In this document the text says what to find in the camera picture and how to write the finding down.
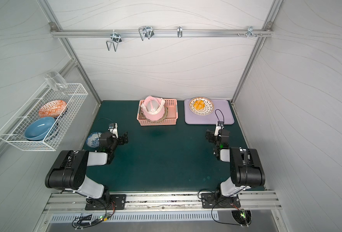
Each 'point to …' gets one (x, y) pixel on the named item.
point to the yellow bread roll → (199, 104)
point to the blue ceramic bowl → (38, 129)
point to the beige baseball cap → (142, 116)
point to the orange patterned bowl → (53, 108)
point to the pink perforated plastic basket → (171, 119)
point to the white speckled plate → (208, 108)
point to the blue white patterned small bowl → (93, 140)
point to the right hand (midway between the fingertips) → (216, 129)
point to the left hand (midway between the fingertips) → (120, 132)
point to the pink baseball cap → (153, 108)
